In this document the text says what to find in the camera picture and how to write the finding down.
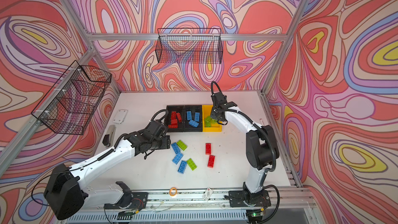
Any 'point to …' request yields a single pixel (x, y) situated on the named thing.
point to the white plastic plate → (120, 116)
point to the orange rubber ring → (170, 191)
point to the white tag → (207, 194)
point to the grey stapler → (108, 139)
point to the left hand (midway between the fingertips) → (169, 141)
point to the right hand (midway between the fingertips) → (218, 118)
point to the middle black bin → (193, 118)
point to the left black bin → (179, 109)
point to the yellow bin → (206, 112)
